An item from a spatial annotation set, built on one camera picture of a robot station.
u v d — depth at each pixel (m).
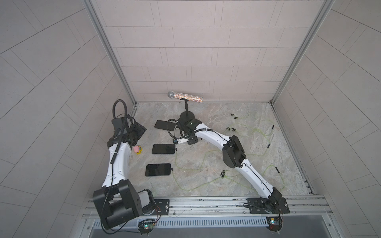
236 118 1.08
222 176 0.81
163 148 0.92
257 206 0.72
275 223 0.68
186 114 1.05
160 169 1.25
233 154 0.61
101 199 0.37
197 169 0.84
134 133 0.67
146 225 0.64
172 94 0.90
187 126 0.72
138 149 0.87
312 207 0.72
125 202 0.39
